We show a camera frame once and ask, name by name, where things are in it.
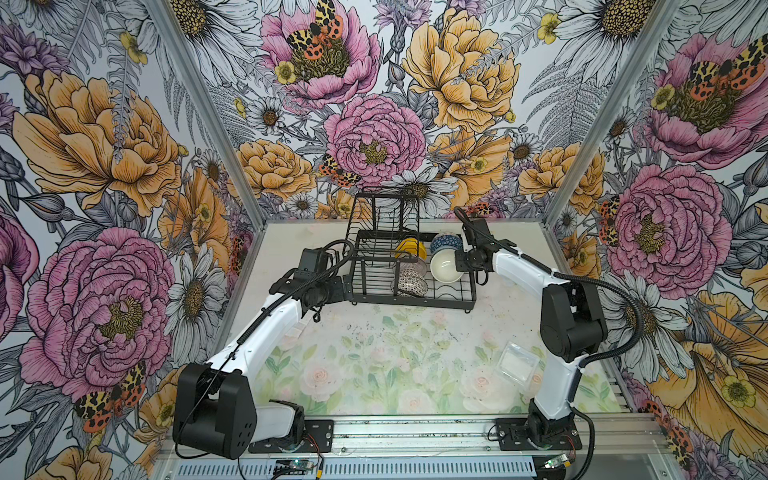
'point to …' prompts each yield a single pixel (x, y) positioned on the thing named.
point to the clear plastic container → (517, 365)
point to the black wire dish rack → (390, 259)
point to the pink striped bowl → (419, 265)
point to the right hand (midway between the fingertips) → (466, 267)
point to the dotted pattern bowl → (411, 281)
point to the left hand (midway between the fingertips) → (336, 298)
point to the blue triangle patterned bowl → (445, 241)
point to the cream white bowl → (443, 266)
